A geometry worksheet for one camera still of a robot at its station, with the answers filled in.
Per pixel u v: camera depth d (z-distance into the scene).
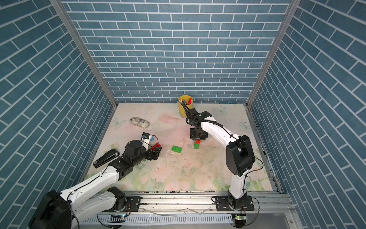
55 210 0.39
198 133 0.75
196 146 0.94
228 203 0.68
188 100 1.08
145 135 0.72
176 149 0.94
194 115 0.69
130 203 0.73
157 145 0.95
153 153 0.75
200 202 0.76
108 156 0.88
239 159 0.48
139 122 1.05
